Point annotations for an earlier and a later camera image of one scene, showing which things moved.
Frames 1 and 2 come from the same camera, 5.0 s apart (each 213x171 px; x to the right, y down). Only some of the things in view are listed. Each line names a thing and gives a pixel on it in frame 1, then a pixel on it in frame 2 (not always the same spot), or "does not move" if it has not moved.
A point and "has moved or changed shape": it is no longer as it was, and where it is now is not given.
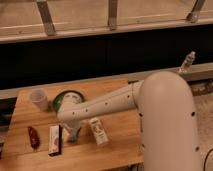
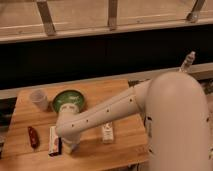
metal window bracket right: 193,15 does not move
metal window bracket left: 46,17 does not move
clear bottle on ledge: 187,62 does not move
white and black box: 55,140 does not move
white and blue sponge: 72,136 has moved or changed shape
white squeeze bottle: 101,135 → 108,133
